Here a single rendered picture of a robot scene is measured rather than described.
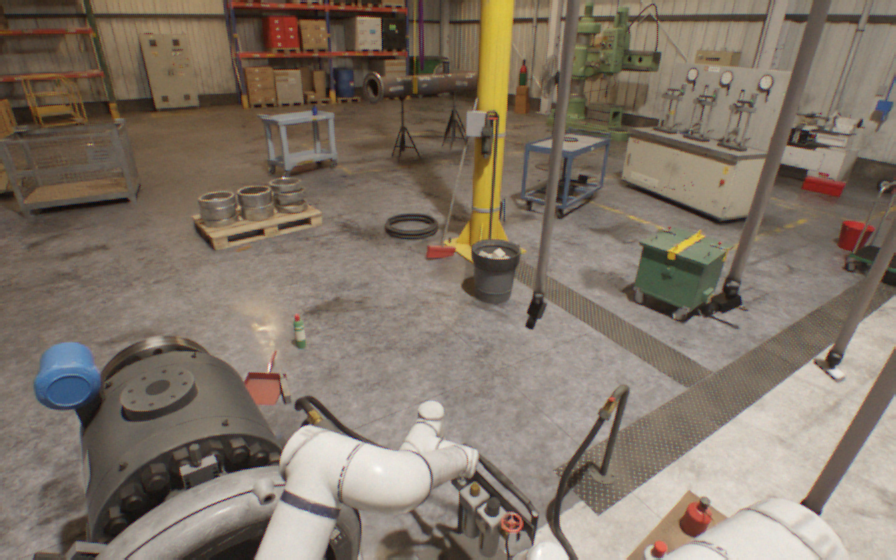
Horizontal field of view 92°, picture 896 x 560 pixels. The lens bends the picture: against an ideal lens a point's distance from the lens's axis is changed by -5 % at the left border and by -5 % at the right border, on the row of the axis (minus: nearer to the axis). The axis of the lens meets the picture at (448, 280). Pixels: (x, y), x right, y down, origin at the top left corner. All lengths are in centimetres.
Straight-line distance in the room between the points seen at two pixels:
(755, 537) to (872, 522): 243
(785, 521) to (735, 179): 576
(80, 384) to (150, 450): 35
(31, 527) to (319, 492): 206
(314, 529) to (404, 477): 18
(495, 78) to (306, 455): 365
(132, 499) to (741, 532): 139
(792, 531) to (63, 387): 174
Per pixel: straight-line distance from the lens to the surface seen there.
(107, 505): 161
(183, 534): 123
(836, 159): 964
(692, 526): 185
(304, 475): 96
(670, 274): 382
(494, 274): 358
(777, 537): 62
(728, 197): 630
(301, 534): 96
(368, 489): 91
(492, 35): 419
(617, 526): 241
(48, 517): 287
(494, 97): 421
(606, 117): 1156
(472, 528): 190
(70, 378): 176
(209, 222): 531
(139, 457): 157
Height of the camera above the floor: 189
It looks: 28 degrees down
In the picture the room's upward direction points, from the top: 1 degrees clockwise
